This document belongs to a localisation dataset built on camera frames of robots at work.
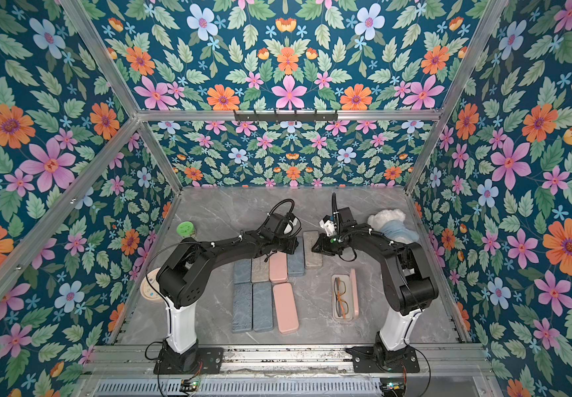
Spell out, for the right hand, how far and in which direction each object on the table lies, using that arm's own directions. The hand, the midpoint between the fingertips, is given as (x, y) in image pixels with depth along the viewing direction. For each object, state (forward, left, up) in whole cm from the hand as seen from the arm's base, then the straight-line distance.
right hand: (320, 244), depth 93 cm
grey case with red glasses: (-10, +29, -3) cm, 31 cm away
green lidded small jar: (+7, +56, -1) cm, 56 cm away
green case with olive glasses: (-6, +9, -3) cm, 11 cm away
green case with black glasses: (-5, +3, -4) cm, 7 cm away
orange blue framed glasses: (-21, -8, -6) cm, 23 cm away
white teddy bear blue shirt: (+9, -27, +3) cm, 29 cm away
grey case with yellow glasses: (-23, +19, -5) cm, 31 cm away
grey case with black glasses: (-9, +22, -4) cm, 24 cm away
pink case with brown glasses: (-8, +16, -3) cm, 18 cm away
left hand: (+2, +7, -1) cm, 8 cm away
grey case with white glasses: (-26, +26, -4) cm, 37 cm away
